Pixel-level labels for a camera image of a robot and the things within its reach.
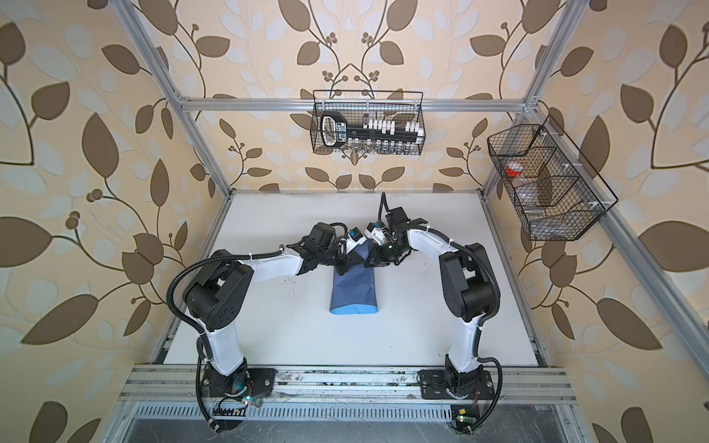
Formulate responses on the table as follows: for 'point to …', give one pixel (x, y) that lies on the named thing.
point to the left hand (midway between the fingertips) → (357, 254)
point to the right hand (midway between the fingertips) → (368, 265)
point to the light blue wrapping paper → (354, 293)
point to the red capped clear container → (514, 169)
